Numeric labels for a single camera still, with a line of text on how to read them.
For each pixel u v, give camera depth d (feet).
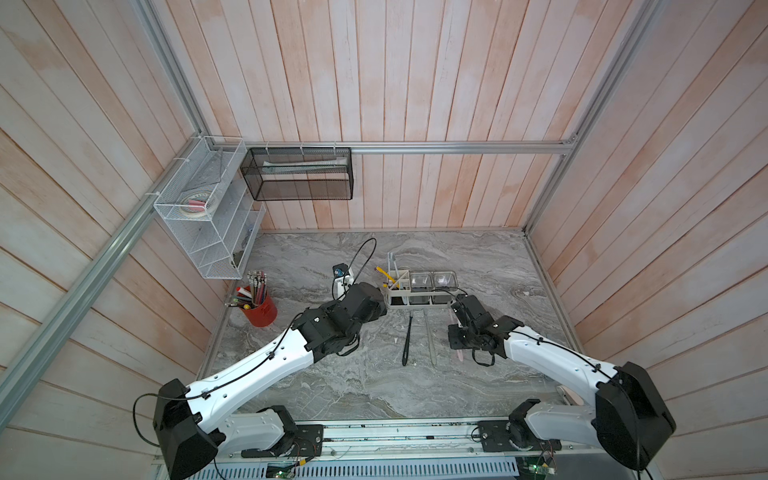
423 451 2.40
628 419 1.32
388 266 3.04
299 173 2.95
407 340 2.98
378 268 2.94
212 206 2.43
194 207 2.40
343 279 2.09
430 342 2.96
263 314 2.89
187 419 1.25
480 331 2.12
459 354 2.74
